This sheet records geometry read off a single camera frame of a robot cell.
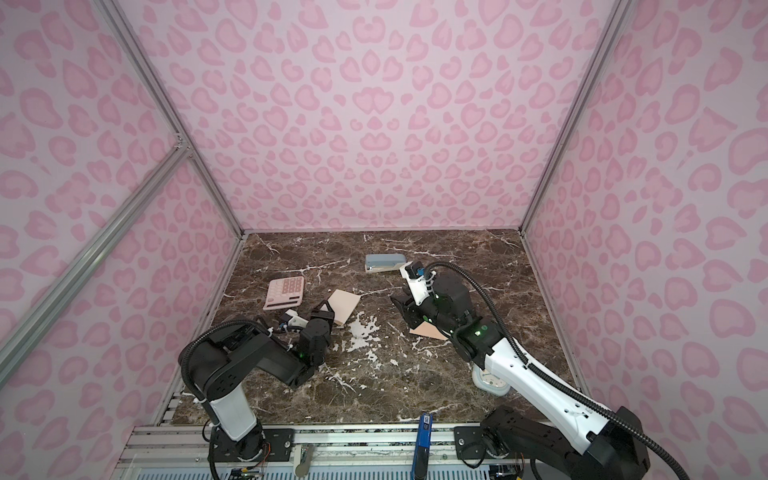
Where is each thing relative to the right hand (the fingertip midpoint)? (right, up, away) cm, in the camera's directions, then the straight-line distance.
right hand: (398, 292), depth 73 cm
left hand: (-20, -4, +18) cm, 27 cm away
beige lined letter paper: (-18, -7, +25) cm, 31 cm away
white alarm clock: (+24, -25, +7) cm, 36 cm away
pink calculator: (-38, -4, +27) cm, 47 cm away
